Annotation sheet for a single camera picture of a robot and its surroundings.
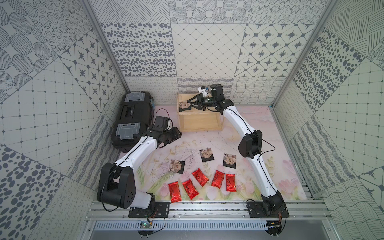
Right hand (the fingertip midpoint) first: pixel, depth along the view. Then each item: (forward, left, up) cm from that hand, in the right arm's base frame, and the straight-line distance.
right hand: (189, 104), depth 89 cm
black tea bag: (0, +3, -2) cm, 3 cm away
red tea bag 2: (-37, -17, -22) cm, 47 cm away
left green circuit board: (-58, +20, -26) cm, 67 cm away
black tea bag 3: (-25, -25, -24) cm, 43 cm away
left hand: (-15, +6, -9) cm, 18 cm away
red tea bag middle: (-36, -7, -23) cm, 43 cm away
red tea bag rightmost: (-39, -24, -23) cm, 51 cm away
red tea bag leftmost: (-44, +6, -24) cm, 50 cm away
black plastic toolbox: (-7, +33, -6) cm, 34 cm away
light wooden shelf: (+6, -4, -23) cm, 24 cm away
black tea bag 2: (-22, -11, -24) cm, 34 cm away
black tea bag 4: (-29, +7, -24) cm, 38 cm away
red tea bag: (-43, -2, -22) cm, 48 cm away
